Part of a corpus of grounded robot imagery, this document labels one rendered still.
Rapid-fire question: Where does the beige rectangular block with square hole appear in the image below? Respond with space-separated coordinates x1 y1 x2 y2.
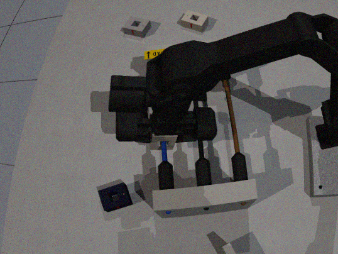
181 11 209 33

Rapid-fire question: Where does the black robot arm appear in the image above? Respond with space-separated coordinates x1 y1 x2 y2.
108 12 338 149

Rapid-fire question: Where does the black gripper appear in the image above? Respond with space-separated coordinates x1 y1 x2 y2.
116 107 217 143

